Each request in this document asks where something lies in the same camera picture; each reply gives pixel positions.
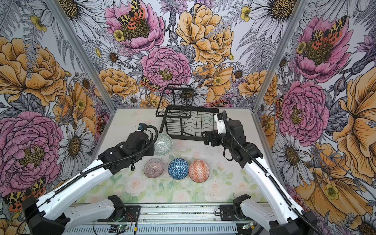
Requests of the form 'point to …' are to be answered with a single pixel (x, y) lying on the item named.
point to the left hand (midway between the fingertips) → (150, 147)
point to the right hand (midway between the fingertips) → (210, 137)
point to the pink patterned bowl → (153, 168)
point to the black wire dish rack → (181, 120)
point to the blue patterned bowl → (178, 168)
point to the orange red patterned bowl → (199, 171)
